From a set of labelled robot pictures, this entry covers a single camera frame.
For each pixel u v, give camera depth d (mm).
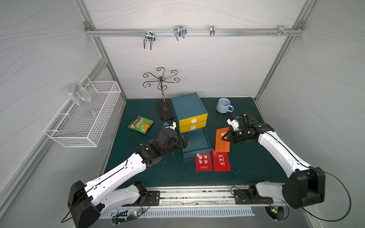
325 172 404
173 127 682
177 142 581
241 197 736
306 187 401
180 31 755
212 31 783
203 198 749
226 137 764
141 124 1011
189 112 858
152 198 736
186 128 853
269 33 782
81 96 655
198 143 931
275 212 721
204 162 861
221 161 875
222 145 784
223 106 1085
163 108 1109
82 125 670
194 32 766
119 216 691
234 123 765
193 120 821
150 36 783
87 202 381
